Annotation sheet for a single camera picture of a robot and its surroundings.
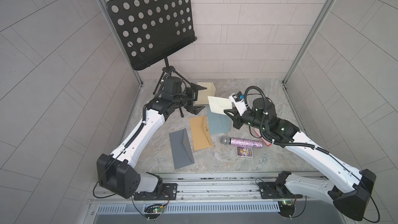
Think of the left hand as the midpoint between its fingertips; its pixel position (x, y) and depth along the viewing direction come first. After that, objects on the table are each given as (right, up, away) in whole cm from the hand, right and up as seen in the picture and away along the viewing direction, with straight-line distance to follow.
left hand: (209, 94), depth 70 cm
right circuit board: (+35, -52, -1) cm, 63 cm away
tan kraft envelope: (-4, -25, +19) cm, 32 cm away
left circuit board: (-25, -51, -5) cm, 57 cm away
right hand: (+7, -8, -2) cm, 10 cm away
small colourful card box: (+19, -31, +12) cm, 38 cm away
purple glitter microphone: (+18, -26, +13) cm, 35 cm away
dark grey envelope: (-15, -32, +12) cm, 37 cm away
